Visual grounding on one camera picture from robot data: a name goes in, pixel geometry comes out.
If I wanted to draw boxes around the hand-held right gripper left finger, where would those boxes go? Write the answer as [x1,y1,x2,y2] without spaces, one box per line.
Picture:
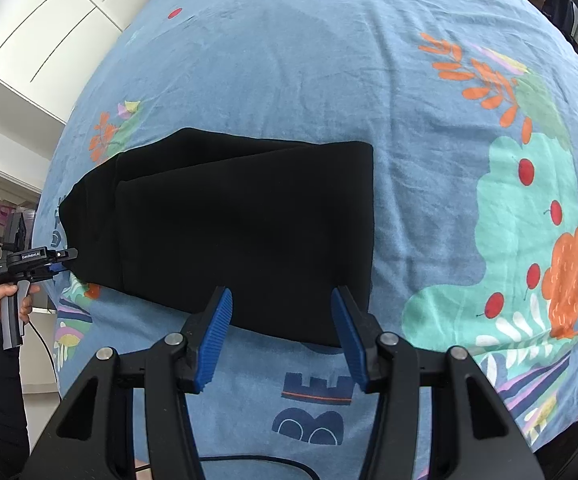
[29,286,233,480]

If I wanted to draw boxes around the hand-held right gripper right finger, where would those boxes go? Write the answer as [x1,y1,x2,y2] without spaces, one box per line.
[330,285,544,480]

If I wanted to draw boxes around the black pants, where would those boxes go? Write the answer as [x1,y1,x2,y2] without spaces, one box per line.
[62,128,375,348]

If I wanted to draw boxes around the white wardrobe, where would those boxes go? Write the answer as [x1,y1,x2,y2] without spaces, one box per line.
[0,0,180,126]

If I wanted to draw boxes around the blue printed bedsheet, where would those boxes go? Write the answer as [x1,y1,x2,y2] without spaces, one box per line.
[32,0,578,480]

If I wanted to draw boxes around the black bag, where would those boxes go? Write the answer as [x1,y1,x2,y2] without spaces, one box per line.
[543,0,578,55]

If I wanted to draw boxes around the black cable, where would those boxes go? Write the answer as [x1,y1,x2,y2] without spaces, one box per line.
[134,454,322,480]
[27,321,65,406]

